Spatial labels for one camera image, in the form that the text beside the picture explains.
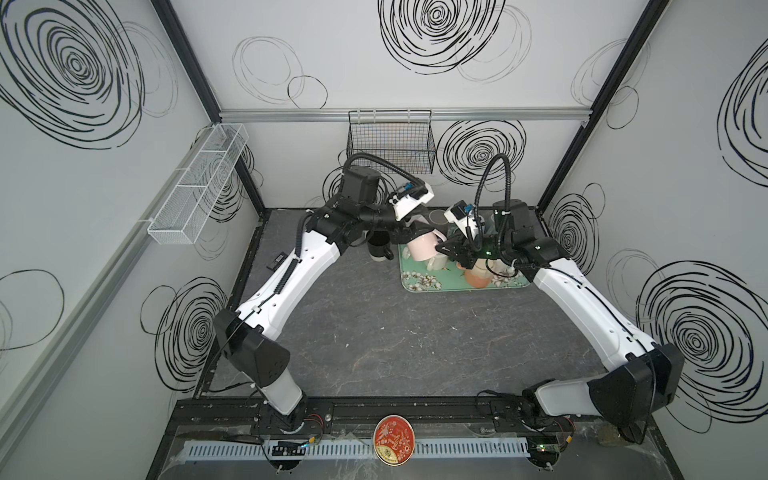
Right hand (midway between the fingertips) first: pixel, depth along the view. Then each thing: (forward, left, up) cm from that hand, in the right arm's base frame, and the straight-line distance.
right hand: (437, 244), depth 73 cm
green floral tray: (+8, +3, -28) cm, 29 cm away
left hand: (+1, +3, +8) cm, 9 cm away
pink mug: (-1, +3, 0) cm, 4 cm away
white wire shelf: (+5, +63, +5) cm, 64 cm away
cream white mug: (+10, -3, -22) cm, 25 cm away
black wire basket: (+41, +8, +4) cm, 42 cm away
